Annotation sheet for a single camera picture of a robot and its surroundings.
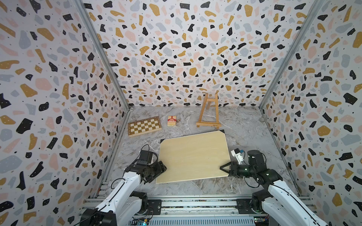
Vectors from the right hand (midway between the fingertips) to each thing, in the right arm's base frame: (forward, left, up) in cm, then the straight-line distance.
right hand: (223, 170), depth 76 cm
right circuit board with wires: (-21, -19, -12) cm, 31 cm away
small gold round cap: (+41, +29, -8) cm, 51 cm away
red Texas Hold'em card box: (+41, +34, -7) cm, 53 cm away
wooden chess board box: (+35, +54, -7) cm, 65 cm away
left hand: (+2, +33, -7) cm, 34 cm away
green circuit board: (-23, +42, -10) cm, 49 cm away
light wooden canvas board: (+9, +16, -3) cm, 18 cm away
